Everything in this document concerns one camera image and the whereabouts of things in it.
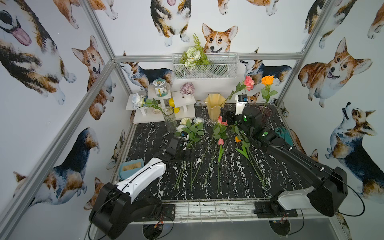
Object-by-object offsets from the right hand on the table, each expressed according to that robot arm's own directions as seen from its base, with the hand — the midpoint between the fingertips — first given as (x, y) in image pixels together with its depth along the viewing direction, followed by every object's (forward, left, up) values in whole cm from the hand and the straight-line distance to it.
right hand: (233, 103), depth 74 cm
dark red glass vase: (+11, -25, -19) cm, 33 cm away
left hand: (-11, +24, -24) cm, 36 cm away
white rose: (+1, +48, +1) cm, 48 cm away
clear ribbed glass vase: (+7, +37, -20) cm, 42 cm away
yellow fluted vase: (+20, +8, -18) cm, 28 cm away
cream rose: (+7, +25, -31) cm, 41 cm away
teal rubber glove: (+5, -39, -34) cm, 52 cm away
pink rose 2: (+4, +5, -31) cm, 31 cm away
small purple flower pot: (+23, +25, -10) cm, 35 cm away
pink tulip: (-11, +5, -33) cm, 35 cm away
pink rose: (+13, -10, +1) cm, 17 cm away
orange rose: (+18, -22, 0) cm, 28 cm away
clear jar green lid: (+19, +41, -5) cm, 46 cm away
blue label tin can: (+5, +46, -1) cm, 46 cm away
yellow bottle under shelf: (+22, +38, -21) cm, 48 cm away
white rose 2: (+7, +32, -30) cm, 44 cm away
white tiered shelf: (+21, +58, -34) cm, 70 cm away
